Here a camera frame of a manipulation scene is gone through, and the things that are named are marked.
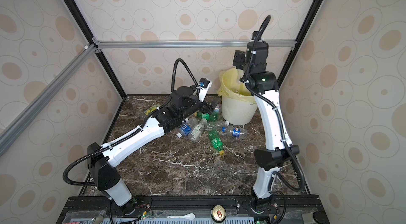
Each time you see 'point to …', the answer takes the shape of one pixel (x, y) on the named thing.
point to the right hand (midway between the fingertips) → (248, 51)
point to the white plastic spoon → (189, 216)
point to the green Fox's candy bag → (146, 112)
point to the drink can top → (218, 213)
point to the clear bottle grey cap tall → (196, 130)
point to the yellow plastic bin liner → (231, 86)
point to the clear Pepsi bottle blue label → (236, 131)
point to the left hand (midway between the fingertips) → (216, 91)
